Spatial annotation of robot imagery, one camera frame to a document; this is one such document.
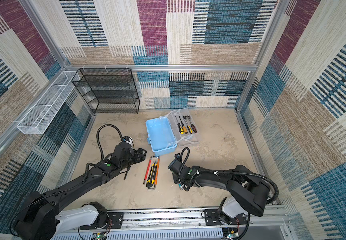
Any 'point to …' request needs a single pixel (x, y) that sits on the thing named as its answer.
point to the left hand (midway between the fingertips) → (142, 150)
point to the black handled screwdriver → (180, 128)
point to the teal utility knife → (180, 186)
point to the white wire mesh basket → (37, 119)
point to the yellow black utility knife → (152, 175)
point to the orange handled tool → (157, 171)
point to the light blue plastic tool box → (176, 128)
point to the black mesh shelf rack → (108, 90)
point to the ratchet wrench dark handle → (193, 127)
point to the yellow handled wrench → (188, 127)
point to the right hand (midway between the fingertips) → (180, 177)
